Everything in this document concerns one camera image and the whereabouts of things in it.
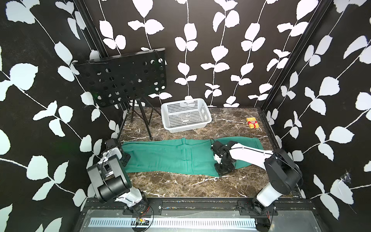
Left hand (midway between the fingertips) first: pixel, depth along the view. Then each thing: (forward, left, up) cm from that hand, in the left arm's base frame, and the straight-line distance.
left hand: (125, 159), depth 90 cm
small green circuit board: (-33, -16, -2) cm, 37 cm away
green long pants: (+1, -44, -1) cm, 44 cm away
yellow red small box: (+27, -92, 0) cm, 95 cm away
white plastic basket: (+36, -38, -1) cm, 52 cm away
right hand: (-11, -59, 0) cm, 60 cm away
